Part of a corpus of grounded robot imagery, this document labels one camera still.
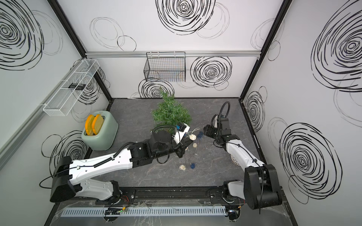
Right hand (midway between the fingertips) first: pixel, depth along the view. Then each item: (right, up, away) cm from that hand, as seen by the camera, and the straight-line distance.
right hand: (209, 129), depth 88 cm
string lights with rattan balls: (-13, 0, -26) cm, 29 cm away
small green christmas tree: (-24, +10, -17) cm, 31 cm away
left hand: (-12, -2, -22) cm, 25 cm away
